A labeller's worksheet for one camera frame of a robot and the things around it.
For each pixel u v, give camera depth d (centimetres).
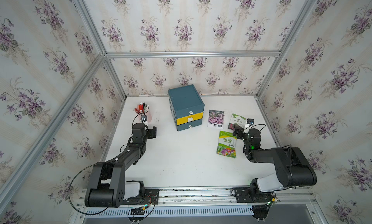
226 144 92
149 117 107
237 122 103
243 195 73
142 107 98
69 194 67
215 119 104
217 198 73
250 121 80
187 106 88
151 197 73
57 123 57
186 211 70
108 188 41
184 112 86
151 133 80
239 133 83
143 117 78
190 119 91
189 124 96
